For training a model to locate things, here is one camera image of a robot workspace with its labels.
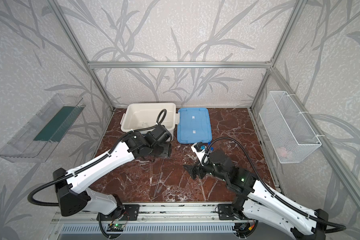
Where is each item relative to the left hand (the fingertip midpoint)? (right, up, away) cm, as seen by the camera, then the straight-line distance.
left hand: (169, 146), depth 75 cm
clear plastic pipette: (-6, -23, +8) cm, 25 cm away
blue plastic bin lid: (+14, +9, +35) cm, 38 cm away
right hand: (+11, -3, -6) cm, 13 cm away
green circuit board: (-25, -39, -3) cm, 46 cm away
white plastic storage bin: (-26, +17, +32) cm, 45 cm away
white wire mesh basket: (+53, +6, -14) cm, 55 cm away
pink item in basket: (+56, -2, -2) cm, 56 cm away
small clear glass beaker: (-22, +10, +33) cm, 41 cm away
